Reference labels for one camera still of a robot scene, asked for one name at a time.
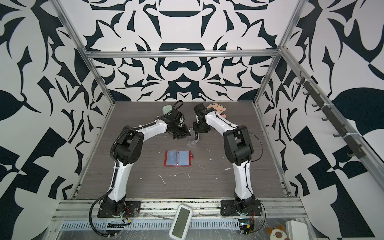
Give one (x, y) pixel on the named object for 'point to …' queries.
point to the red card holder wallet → (179, 158)
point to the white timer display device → (180, 223)
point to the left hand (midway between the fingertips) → (190, 132)
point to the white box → (296, 230)
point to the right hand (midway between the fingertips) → (199, 129)
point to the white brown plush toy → (277, 233)
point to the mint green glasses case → (166, 109)
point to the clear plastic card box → (193, 141)
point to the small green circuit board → (246, 226)
